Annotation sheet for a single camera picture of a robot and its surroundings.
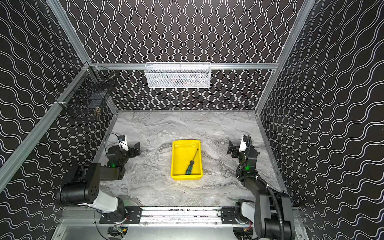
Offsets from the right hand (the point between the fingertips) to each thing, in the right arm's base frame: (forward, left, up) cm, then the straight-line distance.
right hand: (240, 142), depth 87 cm
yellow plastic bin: (-1, +34, -10) cm, 35 cm away
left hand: (+1, +63, -3) cm, 63 cm away
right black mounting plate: (-36, +10, -12) cm, 39 cm away
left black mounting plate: (-37, +57, -12) cm, 69 cm away
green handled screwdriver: (-14, +30, -10) cm, 35 cm away
